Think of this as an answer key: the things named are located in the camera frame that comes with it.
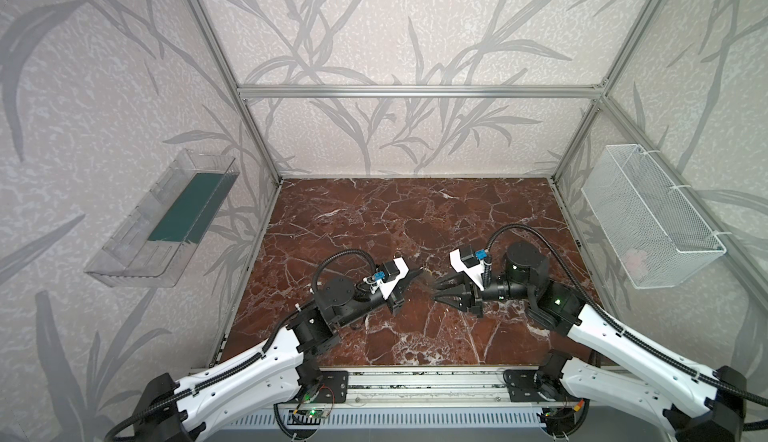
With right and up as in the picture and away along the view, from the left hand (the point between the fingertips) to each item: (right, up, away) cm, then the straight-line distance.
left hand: (423, 265), depth 64 cm
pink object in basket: (+53, 0, +8) cm, 54 cm away
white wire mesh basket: (+49, +6, -2) cm, 50 cm away
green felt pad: (-51, +12, +1) cm, 52 cm away
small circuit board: (-28, -39, +8) cm, 49 cm away
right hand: (+2, -3, -2) cm, 4 cm away
